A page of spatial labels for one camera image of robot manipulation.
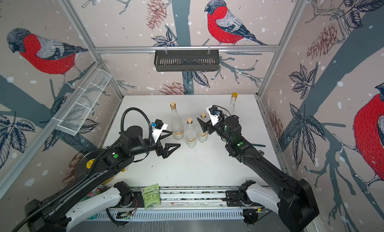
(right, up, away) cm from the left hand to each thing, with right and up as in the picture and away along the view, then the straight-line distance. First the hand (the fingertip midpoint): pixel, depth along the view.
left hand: (176, 137), depth 67 cm
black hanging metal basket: (+2, +47, +39) cm, 61 cm away
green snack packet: (-14, -31, +8) cm, 35 cm away
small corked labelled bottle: (+13, -3, +20) cm, 24 cm away
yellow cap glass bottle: (+29, +18, +11) cm, 36 cm away
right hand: (+14, +11, +9) cm, 20 cm away
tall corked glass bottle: (-2, +4, +17) cm, 17 cm away
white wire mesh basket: (-59, +7, +14) cm, 61 cm away
